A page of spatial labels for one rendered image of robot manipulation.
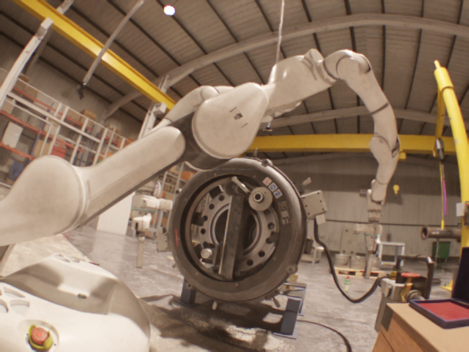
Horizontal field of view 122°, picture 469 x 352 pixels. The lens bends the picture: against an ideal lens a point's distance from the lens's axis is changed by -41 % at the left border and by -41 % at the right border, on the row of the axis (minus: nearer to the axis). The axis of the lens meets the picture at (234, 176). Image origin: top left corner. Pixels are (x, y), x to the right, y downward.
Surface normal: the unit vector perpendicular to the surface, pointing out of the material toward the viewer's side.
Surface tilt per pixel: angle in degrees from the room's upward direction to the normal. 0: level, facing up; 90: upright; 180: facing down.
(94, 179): 90
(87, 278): 74
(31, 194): 90
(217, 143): 107
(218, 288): 90
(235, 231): 90
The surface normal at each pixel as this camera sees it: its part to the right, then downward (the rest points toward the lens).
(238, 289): -0.37, -0.30
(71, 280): 0.45, -0.42
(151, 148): 0.41, -0.16
